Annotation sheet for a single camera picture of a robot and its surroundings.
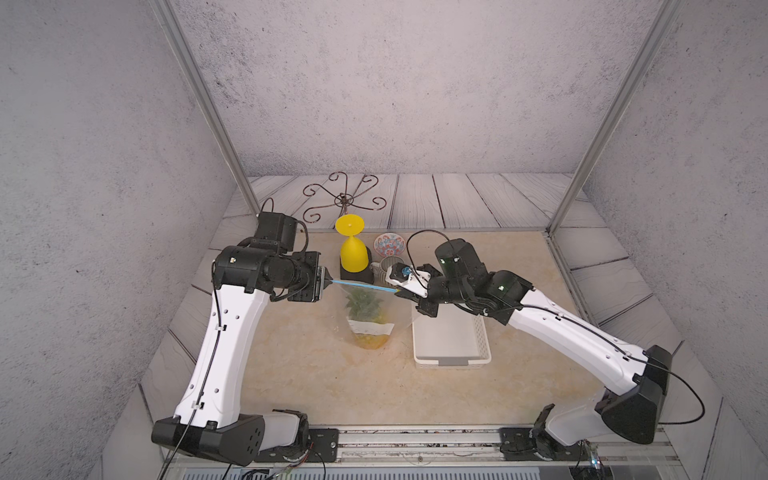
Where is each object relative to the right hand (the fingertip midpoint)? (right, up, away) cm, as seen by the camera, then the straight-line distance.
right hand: (402, 287), depth 70 cm
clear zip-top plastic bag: (-1, -6, +2) cm, 6 cm away
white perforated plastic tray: (+16, -17, +17) cm, 29 cm away
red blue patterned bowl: (-4, +11, +45) cm, 47 cm away
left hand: (-14, +4, -2) cm, 15 cm away
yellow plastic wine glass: (-13, +7, +15) cm, 21 cm away
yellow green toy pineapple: (-9, -9, +8) cm, 15 cm away
